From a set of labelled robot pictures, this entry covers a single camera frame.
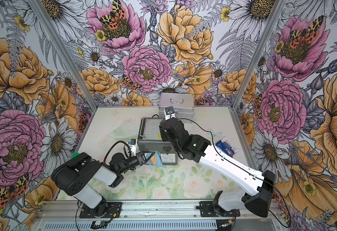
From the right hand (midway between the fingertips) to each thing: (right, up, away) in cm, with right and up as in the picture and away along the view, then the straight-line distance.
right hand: (166, 127), depth 71 cm
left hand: (-7, -16, +11) cm, 21 cm away
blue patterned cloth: (-7, -19, +10) cm, 22 cm away
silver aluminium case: (+11, +16, +34) cm, 39 cm away
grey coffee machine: (-9, -6, +2) cm, 11 cm away
